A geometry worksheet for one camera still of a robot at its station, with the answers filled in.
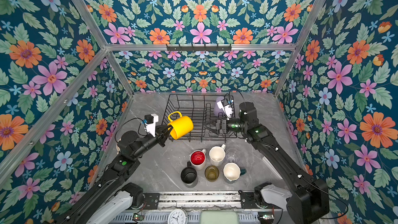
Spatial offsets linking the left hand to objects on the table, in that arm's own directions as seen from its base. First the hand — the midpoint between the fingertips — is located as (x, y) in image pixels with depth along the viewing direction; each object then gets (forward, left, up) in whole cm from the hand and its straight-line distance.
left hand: (173, 123), depth 67 cm
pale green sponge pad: (-34, -18, -29) cm, 48 cm away
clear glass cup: (-7, -28, -24) cm, 38 cm away
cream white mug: (-5, -20, -27) cm, 34 cm away
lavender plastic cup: (+22, -23, -23) cm, 39 cm away
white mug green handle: (-14, -27, -29) cm, 42 cm away
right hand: (-1, -16, -1) cm, 16 cm away
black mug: (-14, -4, -29) cm, 33 cm away
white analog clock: (-32, 0, -26) cm, 41 cm away
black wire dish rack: (+30, -13, -29) cm, 43 cm away
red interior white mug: (-6, -9, -28) cm, 30 cm away
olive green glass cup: (-14, -16, -29) cm, 36 cm away
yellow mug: (0, -4, -2) cm, 4 cm away
